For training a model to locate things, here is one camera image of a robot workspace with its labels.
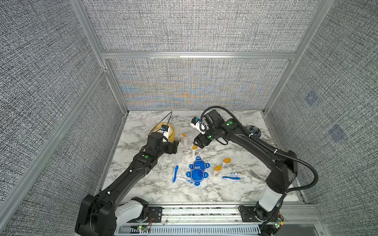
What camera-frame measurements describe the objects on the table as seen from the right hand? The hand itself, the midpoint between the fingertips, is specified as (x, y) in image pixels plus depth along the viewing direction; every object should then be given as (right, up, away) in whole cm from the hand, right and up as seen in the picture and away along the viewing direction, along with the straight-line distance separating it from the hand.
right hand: (199, 134), depth 80 cm
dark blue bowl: (+41, +1, +23) cm, 47 cm away
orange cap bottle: (-8, -4, +12) cm, 15 cm away
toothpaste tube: (-9, -27, +5) cm, 29 cm away
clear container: (-5, +1, +13) cm, 14 cm away
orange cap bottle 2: (+15, -16, +1) cm, 22 cm away
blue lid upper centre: (+1, -19, +10) cm, 21 cm away
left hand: (-14, -3, +2) cm, 14 cm away
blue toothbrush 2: (+19, -26, +4) cm, 32 cm away
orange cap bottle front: (+10, -18, -2) cm, 21 cm away
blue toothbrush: (-13, -22, +8) cm, 27 cm away
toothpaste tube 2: (+23, -24, +5) cm, 34 cm away
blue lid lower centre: (0, -24, +6) cm, 25 cm away
